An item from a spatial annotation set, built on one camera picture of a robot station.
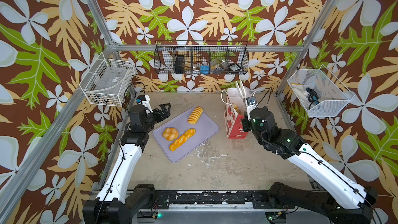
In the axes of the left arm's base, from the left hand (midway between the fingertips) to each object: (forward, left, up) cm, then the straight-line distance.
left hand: (164, 105), depth 76 cm
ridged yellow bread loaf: (+11, -15, -24) cm, 30 cm away
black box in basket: (+35, -5, +1) cm, 36 cm away
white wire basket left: (+12, +31, +5) cm, 34 cm away
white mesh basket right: (+9, -83, 0) cm, 84 cm away
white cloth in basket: (+10, -74, -1) cm, 75 cm away
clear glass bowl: (+31, -30, +2) cm, 43 cm away
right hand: (-6, -39, +3) cm, 40 cm away
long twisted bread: (-1, -11, -26) cm, 28 cm away
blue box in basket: (+29, -21, 0) cm, 36 cm away
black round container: (+31, -40, 0) cm, 50 cm away
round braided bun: (-3, 0, -24) cm, 24 cm away
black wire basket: (+38, -19, +3) cm, 42 cm away
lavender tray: (+4, -22, -29) cm, 37 cm away
